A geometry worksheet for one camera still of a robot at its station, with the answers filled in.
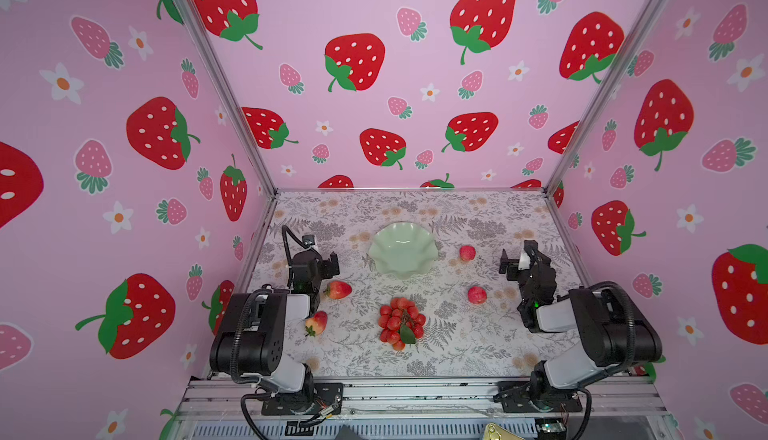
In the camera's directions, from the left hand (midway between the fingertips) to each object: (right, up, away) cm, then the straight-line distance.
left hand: (318, 253), depth 95 cm
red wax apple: (+7, -10, -5) cm, 13 cm away
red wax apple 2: (+2, -19, -12) cm, 22 cm away
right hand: (+65, +1, -4) cm, 65 cm away
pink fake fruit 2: (+49, -12, -7) cm, 51 cm away
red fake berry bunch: (+27, -17, -15) cm, 35 cm away
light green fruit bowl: (+28, 0, +8) cm, 29 cm away
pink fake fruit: (+49, 0, +4) cm, 49 cm away
